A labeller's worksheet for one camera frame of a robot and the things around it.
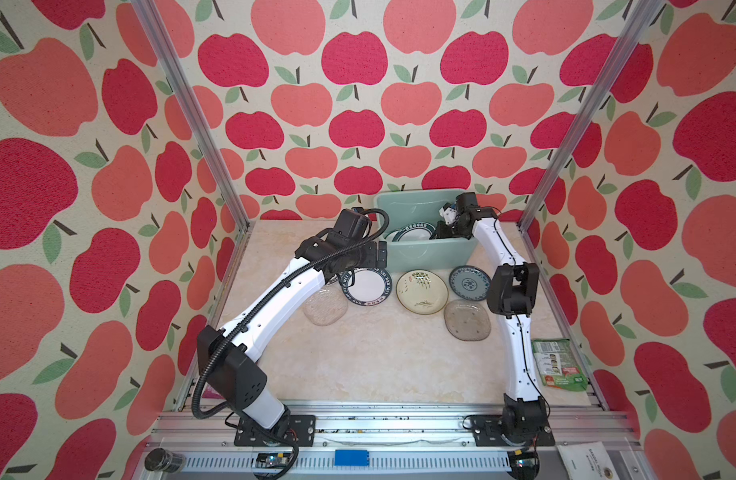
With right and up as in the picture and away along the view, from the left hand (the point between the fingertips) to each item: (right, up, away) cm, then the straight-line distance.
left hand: (378, 254), depth 78 cm
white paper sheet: (+49, -49, -9) cm, 70 cm away
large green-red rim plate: (+15, +9, +36) cm, 40 cm away
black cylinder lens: (-47, -44, -16) cm, 66 cm away
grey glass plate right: (+30, -22, +17) cm, 41 cm away
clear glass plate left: (-17, -18, +20) cm, 32 cm away
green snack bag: (+52, -32, +6) cm, 61 cm away
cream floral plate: (+16, -13, +23) cm, 31 cm away
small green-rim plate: (-3, -11, +24) cm, 26 cm away
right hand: (+23, +6, +28) cm, 36 cm away
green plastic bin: (+13, +18, +34) cm, 41 cm away
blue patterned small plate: (+33, -10, +26) cm, 43 cm away
